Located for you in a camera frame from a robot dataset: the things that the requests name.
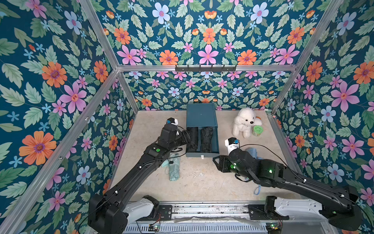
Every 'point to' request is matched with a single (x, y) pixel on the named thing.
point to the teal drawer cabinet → (201, 115)
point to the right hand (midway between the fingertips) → (215, 159)
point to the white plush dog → (243, 122)
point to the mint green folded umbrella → (174, 164)
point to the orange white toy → (257, 121)
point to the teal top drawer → (199, 153)
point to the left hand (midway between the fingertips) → (190, 133)
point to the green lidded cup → (257, 130)
